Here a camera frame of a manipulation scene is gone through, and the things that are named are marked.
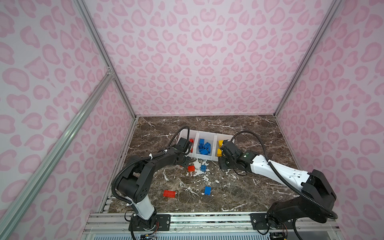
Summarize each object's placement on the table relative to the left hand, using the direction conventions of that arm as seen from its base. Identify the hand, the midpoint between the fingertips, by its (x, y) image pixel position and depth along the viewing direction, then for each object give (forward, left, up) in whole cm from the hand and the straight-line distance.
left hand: (185, 157), depth 94 cm
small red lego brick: (-6, -4, -3) cm, 8 cm away
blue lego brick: (+7, -10, +2) cm, 12 cm away
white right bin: (+14, -24, +2) cm, 28 cm away
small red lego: (+12, -4, +1) cm, 13 cm away
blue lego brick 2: (+4, -12, 0) cm, 13 cm away
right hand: (-7, -22, +8) cm, 24 cm away
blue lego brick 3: (-19, -13, -2) cm, 24 cm away
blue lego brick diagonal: (+8, -15, 0) cm, 17 cm away
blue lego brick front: (+13, -11, -1) cm, 17 cm away
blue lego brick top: (-7, -11, -1) cm, 13 cm away
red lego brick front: (-21, +8, -1) cm, 22 cm away
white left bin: (+13, -6, +5) cm, 15 cm away
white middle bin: (+15, -17, 0) cm, 22 cm away
